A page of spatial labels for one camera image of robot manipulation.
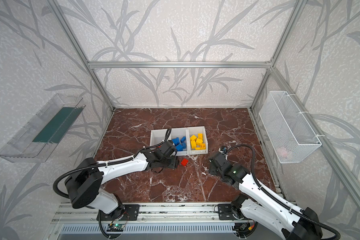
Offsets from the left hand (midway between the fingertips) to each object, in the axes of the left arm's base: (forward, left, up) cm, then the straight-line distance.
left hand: (177, 158), depth 86 cm
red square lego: (0, -4, -7) cm, 8 cm away
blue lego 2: (+11, -3, -5) cm, 12 cm away
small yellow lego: (+10, -15, -3) cm, 18 cm away
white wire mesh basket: (-4, -48, +29) cm, 57 cm away
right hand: (-3, -21, +3) cm, 21 cm away
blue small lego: (+16, -2, -5) cm, 16 cm away
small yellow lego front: (+19, -14, -5) cm, 25 cm away
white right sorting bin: (+22, -11, -4) cm, 25 cm away
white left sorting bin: (+18, +15, -5) cm, 24 cm away
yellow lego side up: (+9, -12, -6) cm, 16 cm away
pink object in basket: (-3, -52, +15) cm, 55 cm away
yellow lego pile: (+14, -13, -5) cm, 20 cm away
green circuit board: (-32, +28, -7) cm, 44 cm away
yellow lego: (+16, -9, -4) cm, 19 cm away
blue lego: (+13, +2, -3) cm, 14 cm away
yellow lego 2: (+11, -9, -4) cm, 15 cm away
